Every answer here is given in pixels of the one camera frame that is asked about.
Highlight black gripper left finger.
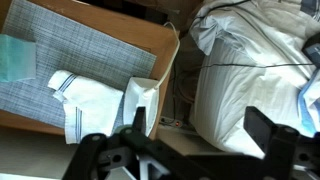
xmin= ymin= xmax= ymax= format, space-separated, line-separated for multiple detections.
xmin=61 ymin=106 xmax=188 ymax=180

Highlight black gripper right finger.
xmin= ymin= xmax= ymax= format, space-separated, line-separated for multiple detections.
xmin=243 ymin=106 xmax=320 ymax=180

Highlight white towel with blue stripes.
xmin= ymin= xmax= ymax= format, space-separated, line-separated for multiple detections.
xmin=47 ymin=69 xmax=125 ymax=145

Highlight teal tissue box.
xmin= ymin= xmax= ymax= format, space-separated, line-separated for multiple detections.
xmin=0 ymin=33 xmax=37 ymax=83

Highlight blue striped cloth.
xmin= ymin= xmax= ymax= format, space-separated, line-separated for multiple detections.
xmin=297 ymin=69 xmax=320 ymax=138

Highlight white plastic appliance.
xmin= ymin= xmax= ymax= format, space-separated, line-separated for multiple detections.
xmin=123 ymin=77 xmax=160 ymax=137

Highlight white power strip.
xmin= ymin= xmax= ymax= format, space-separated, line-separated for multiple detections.
xmin=159 ymin=115 xmax=184 ymax=128

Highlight dark grey device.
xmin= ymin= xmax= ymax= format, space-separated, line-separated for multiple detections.
xmin=302 ymin=33 xmax=320 ymax=69

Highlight grey-blue woven placemat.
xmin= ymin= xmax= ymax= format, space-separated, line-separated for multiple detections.
xmin=0 ymin=0 xmax=158 ymax=129

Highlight wooden side table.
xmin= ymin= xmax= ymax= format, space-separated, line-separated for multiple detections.
xmin=0 ymin=0 xmax=181 ymax=141

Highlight thin black cable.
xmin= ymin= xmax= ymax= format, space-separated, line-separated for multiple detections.
xmin=199 ymin=61 xmax=316 ymax=70

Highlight white appliance cable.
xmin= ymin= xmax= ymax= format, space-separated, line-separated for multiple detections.
xmin=153 ymin=21 xmax=181 ymax=91

